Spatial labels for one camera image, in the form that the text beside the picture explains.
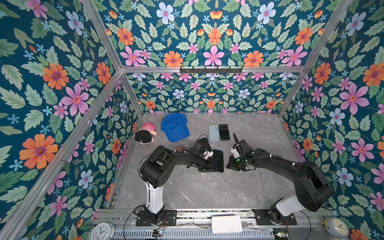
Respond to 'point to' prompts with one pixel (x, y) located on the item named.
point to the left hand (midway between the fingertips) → (219, 167)
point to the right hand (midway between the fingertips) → (226, 166)
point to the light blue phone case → (214, 133)
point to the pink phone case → (181, 148)
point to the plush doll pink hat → (144, 136)
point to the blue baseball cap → (174, 126)
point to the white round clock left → (102, 231)
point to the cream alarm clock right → (337, 227)
